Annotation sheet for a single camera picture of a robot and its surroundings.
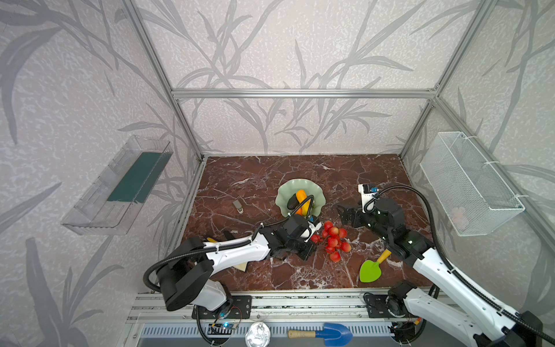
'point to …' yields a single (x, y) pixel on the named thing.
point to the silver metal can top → (257, 335)
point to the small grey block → (238, 206)
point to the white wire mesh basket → (473, 199)
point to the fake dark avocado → (293, 202)
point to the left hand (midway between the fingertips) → (318, 244)
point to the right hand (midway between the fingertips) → (348, 197)
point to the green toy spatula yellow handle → (370, 270)
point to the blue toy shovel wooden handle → (334, 335)
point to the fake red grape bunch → (333, 236)
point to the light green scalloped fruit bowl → (285, 191)
